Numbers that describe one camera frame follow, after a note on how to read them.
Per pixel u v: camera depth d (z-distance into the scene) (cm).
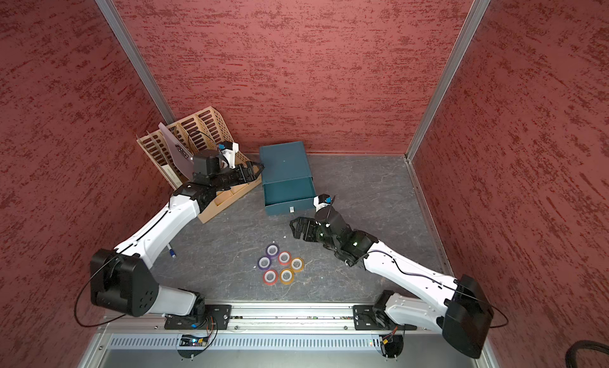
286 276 83
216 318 75
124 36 79
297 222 67
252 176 72
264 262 85
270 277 82
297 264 85
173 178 81
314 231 67
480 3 72
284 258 87
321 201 70
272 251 88
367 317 73
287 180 82
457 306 40
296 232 67
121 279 41
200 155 62
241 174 71
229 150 73
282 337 71
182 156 103
